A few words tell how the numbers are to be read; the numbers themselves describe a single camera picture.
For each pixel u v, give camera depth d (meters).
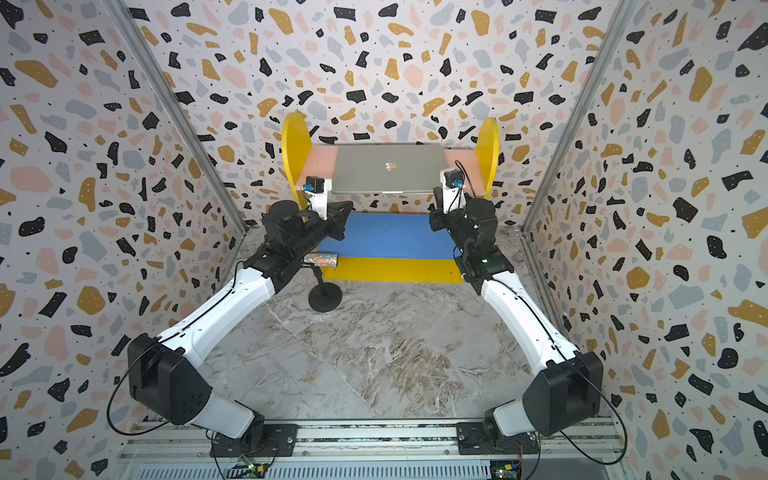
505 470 0.72
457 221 0.63
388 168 0.79
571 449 0.44
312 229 0.64
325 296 1.00
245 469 0.73
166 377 0.41
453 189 0.60
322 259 0.86
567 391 0.41
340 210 0.70
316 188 0.62
